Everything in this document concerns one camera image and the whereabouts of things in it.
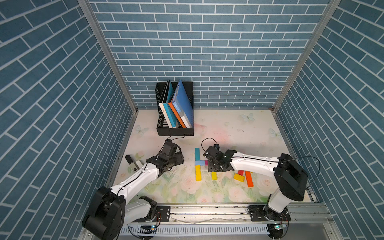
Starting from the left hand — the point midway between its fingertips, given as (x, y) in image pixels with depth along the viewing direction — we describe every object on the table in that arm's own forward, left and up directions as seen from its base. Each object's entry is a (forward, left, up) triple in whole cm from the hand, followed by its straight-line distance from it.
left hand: (183, 158), depth 86 cm
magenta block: (0, -14, -6) cm, 15 cm away
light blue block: (0, -10, -7) cm, 12 cm away
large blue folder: (+38, +3, +8) cm, 38 cm away
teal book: (+32, +9, +23) cm, 40 cm away
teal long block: (+6, -8, -7) cm, 12 cm away
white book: (+21, +12, +19) cm, 31 cm away
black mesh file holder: (+26, +17, -5) cm, 31 cm away
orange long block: (-10, -38, -5) cm, 40 cm away
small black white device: (-3, +29, -4) cm, 30 cm away
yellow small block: (-9, -33, -7) cm, 35 cm away
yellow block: (-8, -18, -7) cm, 21 cm away
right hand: (-4, -17, -4) cm, 18 cm away
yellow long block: (-7, -9, -6) cm, 13 cm away
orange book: (+22, +4, +14) cm, 26 cm away
